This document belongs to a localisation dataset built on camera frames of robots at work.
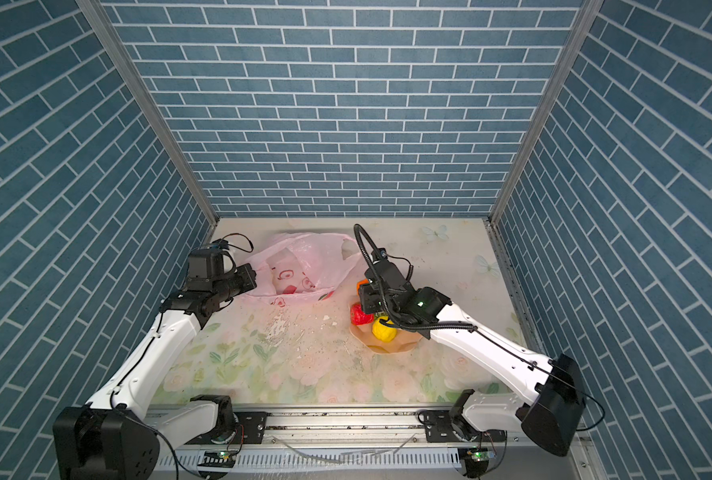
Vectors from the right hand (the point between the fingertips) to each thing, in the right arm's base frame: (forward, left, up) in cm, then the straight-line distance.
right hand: (364, 286), depth 77 cm
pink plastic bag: (+16, +23, -16) cm, 32 cm away
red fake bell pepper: (-3, +2, -12) cm, 12 cm away
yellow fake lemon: (-5, -5, -15) cm, 17 cm away
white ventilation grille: (-35, +6, -21) cm, 42 cm away
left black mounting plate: (-30, +26, -21) cm, 45 cm away
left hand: (+4, +30, -1) cm, 30 cm away
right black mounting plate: (-27, -21, -21) cm, 40 cm away
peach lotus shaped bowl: (-7, -11, -18) cm, 23 cm away
